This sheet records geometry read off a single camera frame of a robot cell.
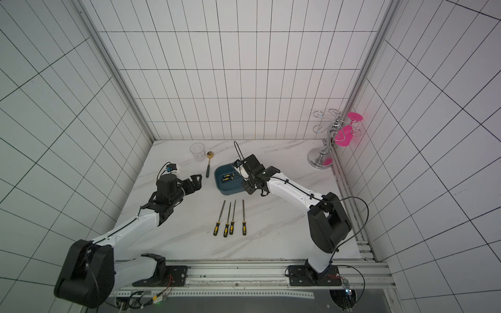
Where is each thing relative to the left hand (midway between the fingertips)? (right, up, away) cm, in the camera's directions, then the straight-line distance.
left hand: (193, 181), depth 88 cm
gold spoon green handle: (+2, +12, +24) cm, 27 cm away
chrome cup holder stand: (+68, +24, +1) cm, 72 cm away
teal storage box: (+15, -1, +12) cm, 19 cm away
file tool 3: (+18, -18, -3) cm, 26 cm away
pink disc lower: (+75, +22, +9) cm, 79 cm away
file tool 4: (+24, -19, -2) cm, 31 cm away
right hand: (+23, 0, 0) cm, 23 cm away
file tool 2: (+16, -19, -3) cm, 25 cm away
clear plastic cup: (-4, +14, +20) cm, 25 cm away
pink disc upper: (+78, +31, +4) cm, 84 cm away
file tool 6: (+14, +1, +14) cm, 20 cm away
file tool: (+11, -20, -3) cm, 23 cm away
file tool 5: (+14, 0, +12) cm, 18 cm away
